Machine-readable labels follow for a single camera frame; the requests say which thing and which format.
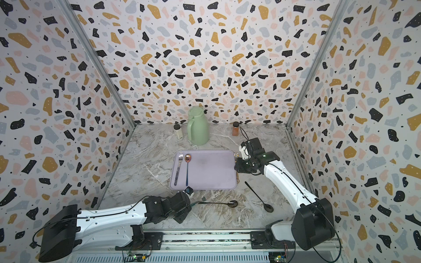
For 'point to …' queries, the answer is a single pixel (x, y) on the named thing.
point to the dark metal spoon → (232, 204)
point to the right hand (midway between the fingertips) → (236, 167)
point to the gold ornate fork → (235, 155)
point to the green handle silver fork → (199, 202)
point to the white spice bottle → (177, 130)
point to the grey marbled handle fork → (181, 156)
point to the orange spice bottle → (235, 129)
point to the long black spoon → (267, 207)
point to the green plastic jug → (198, 129)
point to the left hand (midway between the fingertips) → (189, 210)
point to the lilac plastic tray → (208, 170)
